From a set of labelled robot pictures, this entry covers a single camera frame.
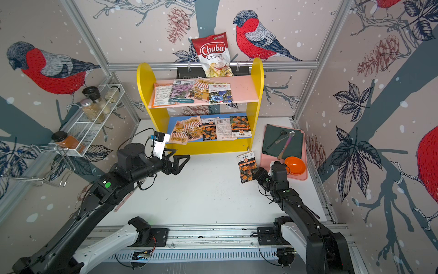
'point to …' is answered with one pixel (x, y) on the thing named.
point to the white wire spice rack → (84, 129)
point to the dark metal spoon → (282, 132)
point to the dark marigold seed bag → (209, 130)
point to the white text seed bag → (223, 129)
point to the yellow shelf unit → (211, 116)
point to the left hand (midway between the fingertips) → (184, 151)
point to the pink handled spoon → (291, 134)
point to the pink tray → (266, 160)
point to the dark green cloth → (275, 138)
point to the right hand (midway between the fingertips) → (253, 171)
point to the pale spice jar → (112, 94)
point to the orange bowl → (294, 165)
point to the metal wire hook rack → (41, 163)
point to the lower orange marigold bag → (240, 127)
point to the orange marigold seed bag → (247, 163)
